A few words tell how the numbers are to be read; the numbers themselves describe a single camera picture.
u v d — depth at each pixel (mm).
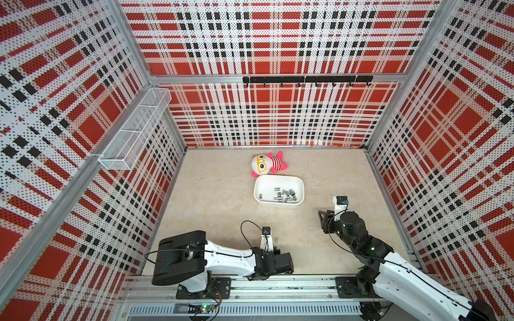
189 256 482
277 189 1014
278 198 985
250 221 716
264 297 730
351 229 601
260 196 987
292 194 987
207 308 690
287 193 989
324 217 753
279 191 1010
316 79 891
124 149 705
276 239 861
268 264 618
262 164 1041
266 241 715
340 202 690
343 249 588
